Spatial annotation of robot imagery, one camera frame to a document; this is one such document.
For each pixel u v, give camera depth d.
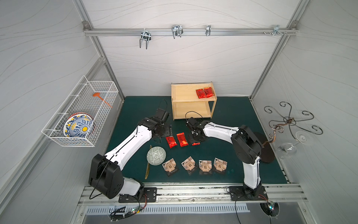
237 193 0.73
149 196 0.73
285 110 0.72
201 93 0.92
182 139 0.93
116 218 0.68
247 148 0.49
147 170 0.82
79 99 0.69
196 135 0.70
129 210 0.69
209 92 0.93
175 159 0.86
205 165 0.84
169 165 0.84
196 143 0.90
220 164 0.84
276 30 0.77
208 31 0.78
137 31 0.78
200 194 0.75
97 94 0.78
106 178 0.40
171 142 0.91
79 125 0.63
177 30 0.77
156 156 0.86
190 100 0.91
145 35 0.78
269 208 0.71
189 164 0.84
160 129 0.72
